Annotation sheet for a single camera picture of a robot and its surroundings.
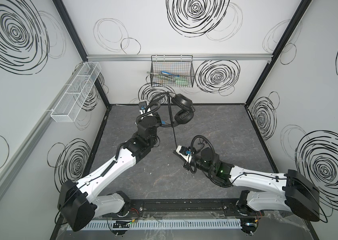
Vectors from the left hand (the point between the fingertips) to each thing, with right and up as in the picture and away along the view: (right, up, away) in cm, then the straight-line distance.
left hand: (151, 108), depth 72 cm
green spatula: (+11, +18, +15) cm, 26 cm away
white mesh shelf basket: (-41, +2, +2) cm, 41 cm away
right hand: (+11, -21, 0) cm, 24 cm away
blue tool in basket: (+7, +23, +19) cm, 31 cm away
